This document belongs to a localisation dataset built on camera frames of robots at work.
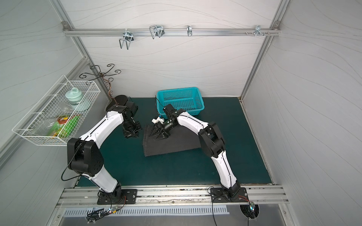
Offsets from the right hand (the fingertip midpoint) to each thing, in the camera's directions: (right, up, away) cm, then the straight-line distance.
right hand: (152, 138), depth 81 cm
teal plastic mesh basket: (+23, +26, +38) cm, 52 cm away
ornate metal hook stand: (-36, +40, +12) cm, 55 cm away
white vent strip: (0, -35, -11) cm, 37 cm away
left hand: (-8, +1, +3) cm, 9 cm away
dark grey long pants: (+16, -4, +16) cm, 24 cm away
